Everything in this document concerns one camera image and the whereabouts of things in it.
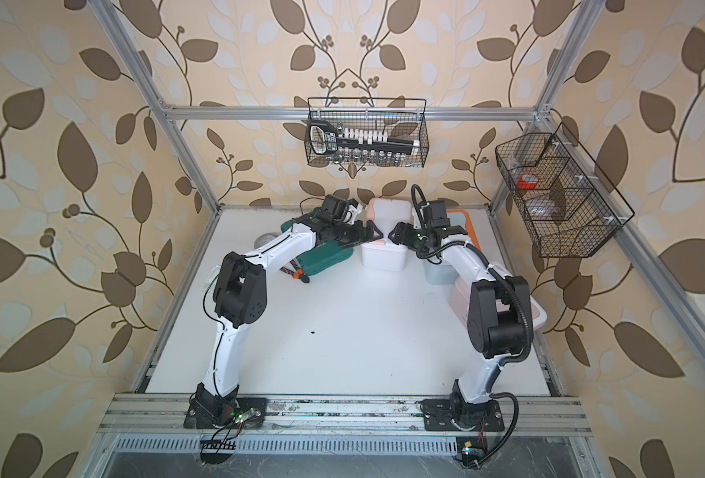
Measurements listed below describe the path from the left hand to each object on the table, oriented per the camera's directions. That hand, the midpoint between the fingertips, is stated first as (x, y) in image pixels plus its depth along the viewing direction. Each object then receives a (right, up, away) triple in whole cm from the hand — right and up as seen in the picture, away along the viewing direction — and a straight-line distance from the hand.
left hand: (371, 233), depth 93 cm
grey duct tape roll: (-39, -2, +15) cm, 42 cm away
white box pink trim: (+4, -7, +2) cm, 8 cm away
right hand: (+9, -2, +1) cm, 9 cm away
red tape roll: (+43, +14, -12) cm, 47 cm away
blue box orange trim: (+23, -13, 0) cm, 26 cm away
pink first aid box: (+25, -19, -10) cm, 33 cm away
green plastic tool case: (-17, -8, +5) cm, 19 cm away
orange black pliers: (-25, -14, +7) cm, 29 cm away
